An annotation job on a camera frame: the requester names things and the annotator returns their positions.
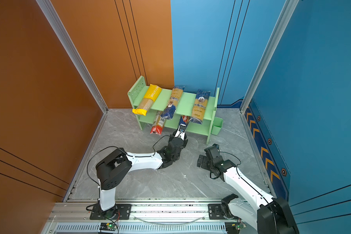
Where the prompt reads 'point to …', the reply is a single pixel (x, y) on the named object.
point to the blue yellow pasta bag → (202, 98)
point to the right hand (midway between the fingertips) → (203, 162)
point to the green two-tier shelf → (185, 108)
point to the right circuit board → (233, 227)
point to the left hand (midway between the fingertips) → (181, 129)
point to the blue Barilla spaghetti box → (184, 119)
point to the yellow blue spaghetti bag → (176, 96)
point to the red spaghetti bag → (158, 123)
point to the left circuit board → (105, 226)
